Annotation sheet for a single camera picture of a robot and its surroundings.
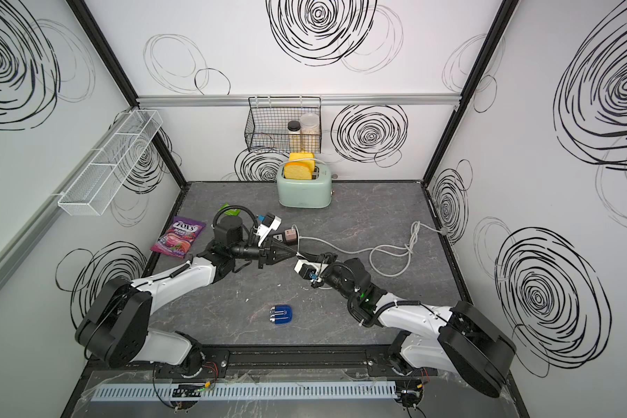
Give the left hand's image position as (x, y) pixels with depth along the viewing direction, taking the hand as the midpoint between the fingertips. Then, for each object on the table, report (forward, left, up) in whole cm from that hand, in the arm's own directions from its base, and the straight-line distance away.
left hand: (293, 256), depth 74 cm
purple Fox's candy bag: (+17, +47, -18) cm, 53 cm away
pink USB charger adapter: (+16, +3, -12) cm, 20 cm away
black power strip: (+3, +4, +4) cm, 7 cm away
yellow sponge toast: (+35, 0, +2) cm, 35 cm away
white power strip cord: (+22, -45, -14) cm, 52 cm away
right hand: (+1, -3, +1) cm, 3 cm away
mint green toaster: (+34, -2, -10) cm, 35 cm away
